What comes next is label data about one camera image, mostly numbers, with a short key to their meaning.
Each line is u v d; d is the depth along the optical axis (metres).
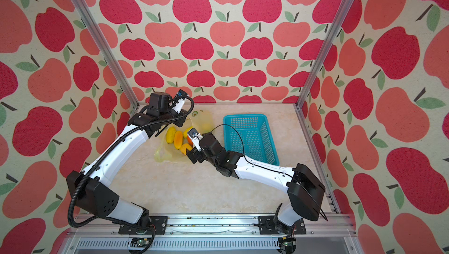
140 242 0.71
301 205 0.41
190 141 0.99
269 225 0.73
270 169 0.48
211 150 0.57
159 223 0.75
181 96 0.68
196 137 0.64
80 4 0.75
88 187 0.41
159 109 0.60
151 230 0.72
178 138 1.00
